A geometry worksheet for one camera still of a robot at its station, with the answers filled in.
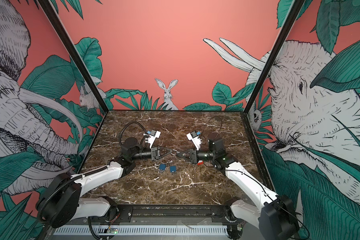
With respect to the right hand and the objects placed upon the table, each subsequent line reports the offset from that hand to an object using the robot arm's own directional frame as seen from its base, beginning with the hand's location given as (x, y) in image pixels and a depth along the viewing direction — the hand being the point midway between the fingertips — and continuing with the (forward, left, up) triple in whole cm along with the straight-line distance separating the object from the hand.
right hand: (179, 155), depth 70 cm
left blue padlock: (+4, +11, -23) cm, 26 cm away
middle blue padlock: (+3, +5, -24) cm, 25 cm away
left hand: (+1, +4, +1) cm, 4 cm away
